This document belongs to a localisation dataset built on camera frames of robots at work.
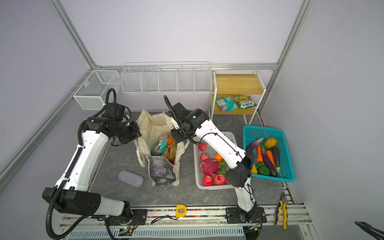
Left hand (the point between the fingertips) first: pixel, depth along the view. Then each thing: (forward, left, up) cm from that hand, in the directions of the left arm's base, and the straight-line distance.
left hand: (142, 135), depth 74 cm
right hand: (-1, -18, -2) cm, 18 cm away
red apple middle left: (-3, -31, -21) cm, 38 cm away
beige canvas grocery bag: (+12, -1, -19) cm, 23 cm away
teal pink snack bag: (0, -7, -10) cm, 12 cm away
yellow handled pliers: (-31, -70, -25) cm, 81 cm away
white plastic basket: (+2, -37, -26) cm, 45 cm away
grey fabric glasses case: (-13, +11, -24) cm, 30 cm away
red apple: (-17, -38, -21) cm, 47 cm away
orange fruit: (+2, -13, -8) cm, 15 cm away
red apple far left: (+5, -31, -23) cm, 39 cm away
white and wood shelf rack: (+39, -58, -9) cm, 71 cm away
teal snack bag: (+28, -49, -8) cm, 57 cm away
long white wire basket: (+44, -10, +4) cm, 45 cm away
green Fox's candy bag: (+30, -61, -8) cm, 69 cm away
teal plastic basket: (+10, -67, -24) cm, 72 cm away
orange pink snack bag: (-2, -12, -14) cm, 19 cm away
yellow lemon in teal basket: (+4, -75, -20) cm, 78 cm away
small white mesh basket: (+38, +39, -2) cm, 54 cm away
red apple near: (-17, -32, -21) cm, 42 cm away
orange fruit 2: (-4, -40, -21) cm, 45 cm away
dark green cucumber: (-5, -76, -22) cm, 79 cm away
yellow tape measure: (-30, -17, -24) cm, 42 cm away
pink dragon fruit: (-11, -33, -17) cm, 39 cm away
